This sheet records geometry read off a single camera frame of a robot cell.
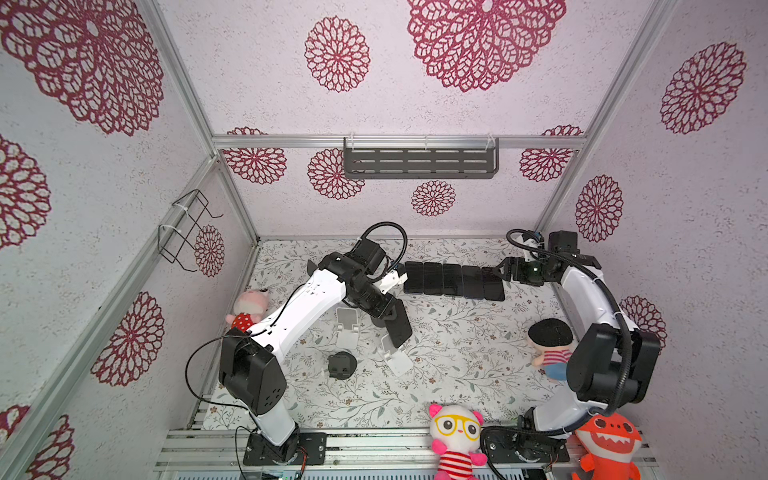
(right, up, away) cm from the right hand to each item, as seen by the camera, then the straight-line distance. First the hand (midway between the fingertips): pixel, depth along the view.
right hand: (507, 267), depth 88 cm
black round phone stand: (-48, -28, -4) cm, 56 cm away
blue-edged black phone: (-4, -6, +22) cm, 23 cm away
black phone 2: (-18, -4, +21) cm, 28 cm away
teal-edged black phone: (-11, -5, +24) cm, 27 cm away
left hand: (-35, -14, -11) cm, 39 cm away
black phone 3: (+2, -6, +18) cm, 19 cm away
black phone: (-25, -5, +24) cm, 35 cm away
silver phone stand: (-48, -21, +4) cm, 52 cm away
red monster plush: (+15, -40, -20) cm, 47 cm away
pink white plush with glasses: (-20, -39, -18) cm, 47 cm away
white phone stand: (-32, -27, +1) cm, 42 cm away
